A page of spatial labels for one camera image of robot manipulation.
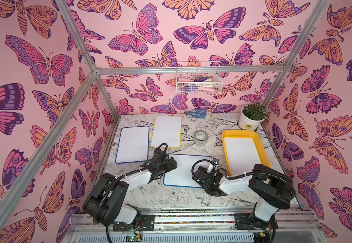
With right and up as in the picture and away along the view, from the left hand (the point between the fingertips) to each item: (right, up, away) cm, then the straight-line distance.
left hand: (173, 165), depth 92 cm
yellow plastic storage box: (+50, +19, +12) cm, 55 cm away
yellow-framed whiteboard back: (-6, +22, +22) cm, 31 cm away
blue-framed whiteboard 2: (-28, +11, +11) cm, 32 cm away
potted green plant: (+51, +31, +6) cm, 59 cm away
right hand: (+19, -2, 0) cm, 19 cm away
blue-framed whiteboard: (+5, -6, -3) cm, 8 cm away
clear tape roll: (+19, +16, +14) cm, 28 cm away
